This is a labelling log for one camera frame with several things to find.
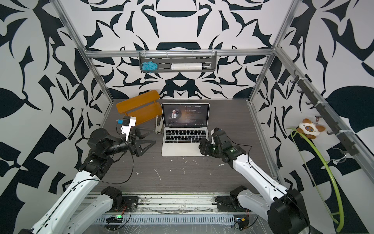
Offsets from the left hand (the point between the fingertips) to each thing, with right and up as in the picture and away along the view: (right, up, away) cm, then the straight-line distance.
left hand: (151, 133), depth 63 cm
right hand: (+22, -9, +20) cm, 31 cm away
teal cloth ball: (-8, +38, +29) cm, 48 cm away
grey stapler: (-4, +1, +39) cm, 40 cm away
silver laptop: (+13, 0, +40) cm, 42 cm away
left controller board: (-19, -44, +10) cm, 49 cm away
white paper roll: (+15, +37, +27) cm, 48 cm away
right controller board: (+42, -44, +8) cm, 61 cm away
